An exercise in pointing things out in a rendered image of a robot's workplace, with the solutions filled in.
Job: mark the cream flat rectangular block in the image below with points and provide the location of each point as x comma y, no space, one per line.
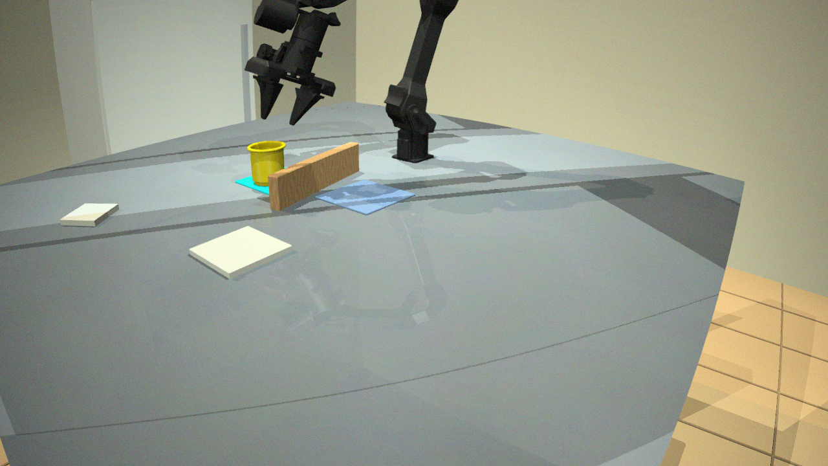
89,214

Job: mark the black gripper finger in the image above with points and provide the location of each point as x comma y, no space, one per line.
304,101
269,93

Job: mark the cream flat rectangular slab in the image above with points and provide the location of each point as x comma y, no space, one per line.
240,251

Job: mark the brown wooden plank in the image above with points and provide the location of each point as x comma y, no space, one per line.
292,184

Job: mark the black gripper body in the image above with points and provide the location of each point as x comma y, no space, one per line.
298,60

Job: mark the yellow cup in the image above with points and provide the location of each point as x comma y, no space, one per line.
266,158

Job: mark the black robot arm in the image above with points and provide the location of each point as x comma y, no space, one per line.
406,101

